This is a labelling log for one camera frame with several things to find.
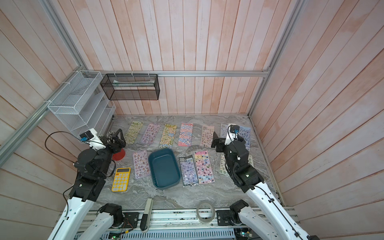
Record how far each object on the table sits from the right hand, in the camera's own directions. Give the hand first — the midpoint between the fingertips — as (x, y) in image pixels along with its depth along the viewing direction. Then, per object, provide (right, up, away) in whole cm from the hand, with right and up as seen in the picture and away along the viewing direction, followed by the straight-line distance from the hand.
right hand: (223, 132), depth 71 cm
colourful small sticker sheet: (-32, -5, +36) cm, 49 cm away
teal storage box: (-32, -23, +20) cm, 44 cm away
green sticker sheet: (+5, -24, +19) cm, 31 cm away
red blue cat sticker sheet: (-19, -3, +36) cm, 41 cm away
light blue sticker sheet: (+10, +1, +40) cm, 41 cm away
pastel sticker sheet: (-3, -4, +36) cm, 36 cm away
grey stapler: (-38, -43, -2) cm, 57 cm away
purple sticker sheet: (-17, -26, +17) cm, 36 cm away
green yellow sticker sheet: (-59, -1, +39) cm, 71 cm away
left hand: (-51, -1, -3) cm, 51 cm away
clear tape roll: (-4, -39, +3) cm, 40 cm away
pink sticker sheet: (-45, -2, +37) cm, 58 cm away
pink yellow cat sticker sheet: (-7, -23, +21) cm, 32 cm away
